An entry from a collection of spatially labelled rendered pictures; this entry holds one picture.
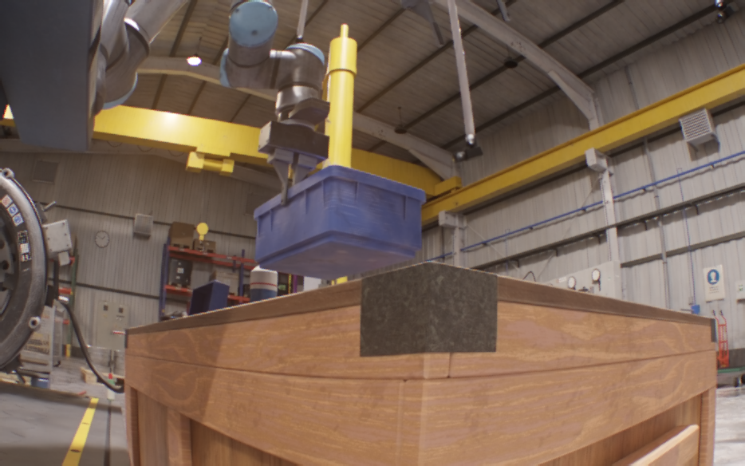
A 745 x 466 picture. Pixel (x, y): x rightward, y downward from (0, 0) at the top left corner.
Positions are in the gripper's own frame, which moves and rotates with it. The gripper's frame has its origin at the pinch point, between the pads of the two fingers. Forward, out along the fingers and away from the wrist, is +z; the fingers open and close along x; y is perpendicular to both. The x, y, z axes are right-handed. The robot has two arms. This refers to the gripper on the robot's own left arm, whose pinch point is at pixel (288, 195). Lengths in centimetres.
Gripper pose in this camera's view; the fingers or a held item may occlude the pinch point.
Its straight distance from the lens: 95.7
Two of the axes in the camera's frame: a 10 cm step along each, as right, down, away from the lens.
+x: -8.2, -1.6, -5.6
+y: -5.8, 1.9, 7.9
